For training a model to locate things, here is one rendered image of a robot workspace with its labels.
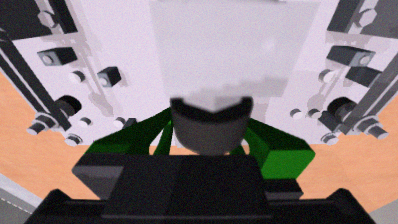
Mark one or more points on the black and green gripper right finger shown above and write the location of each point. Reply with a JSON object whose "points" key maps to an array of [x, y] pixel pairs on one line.
{"points": [[280, 155]]}

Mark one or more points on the black toggle clamp with red handle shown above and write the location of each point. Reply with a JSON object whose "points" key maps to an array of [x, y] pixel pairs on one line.
{"points": [[23, 19]]}

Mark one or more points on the white fixture plate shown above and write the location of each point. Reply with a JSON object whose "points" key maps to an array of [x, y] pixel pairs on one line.
{"points": [[120, 33]]}

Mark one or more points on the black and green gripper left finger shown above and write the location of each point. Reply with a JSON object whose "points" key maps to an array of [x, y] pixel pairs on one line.
{"points": [[137, 138]]}

